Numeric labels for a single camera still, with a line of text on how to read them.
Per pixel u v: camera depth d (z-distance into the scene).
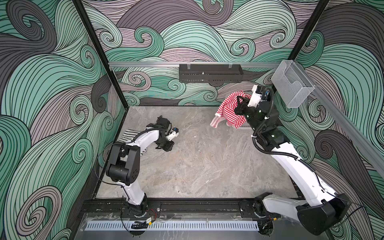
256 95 0.57
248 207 0.73
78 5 0.70
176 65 0.95
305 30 0.79
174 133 0.85
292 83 0.79
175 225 0.70
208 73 0.95
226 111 0.73
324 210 0.36
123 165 0.47
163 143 0.78
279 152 0.46
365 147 0.52
